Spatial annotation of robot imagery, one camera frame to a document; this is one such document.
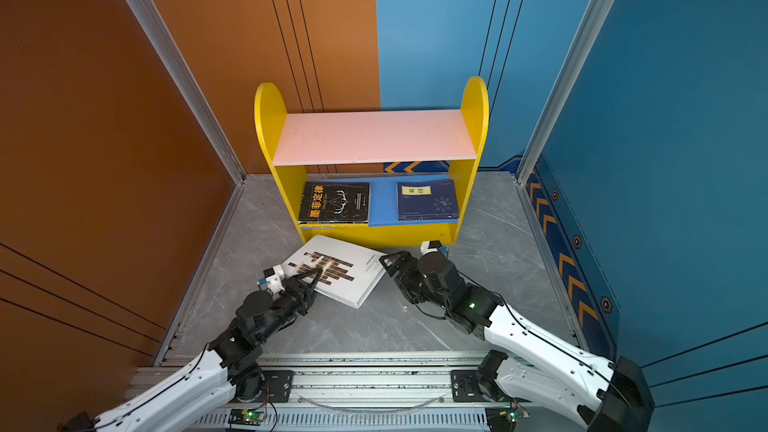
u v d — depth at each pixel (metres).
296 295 0.69
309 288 0.71
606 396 0.39
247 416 0.71
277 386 0.74
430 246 0.71
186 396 0.52
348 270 0.77
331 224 0.87
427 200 0.90
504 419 0.70
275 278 0.74
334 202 0.90
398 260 0.66
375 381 0.76
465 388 0.72
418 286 0.62
